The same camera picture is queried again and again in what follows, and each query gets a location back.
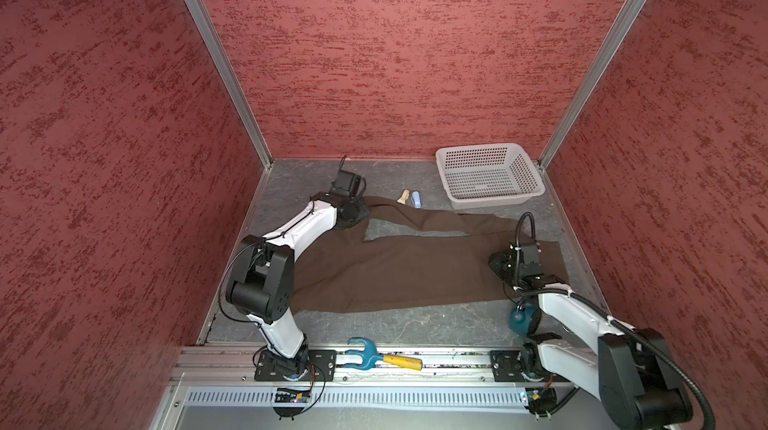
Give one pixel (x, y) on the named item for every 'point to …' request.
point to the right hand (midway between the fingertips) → (487, 262)
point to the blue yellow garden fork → (373, 357)
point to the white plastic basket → (487, 175)
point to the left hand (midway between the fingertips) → (362, 218)
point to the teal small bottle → (520, 317)
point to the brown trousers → (340, 268)
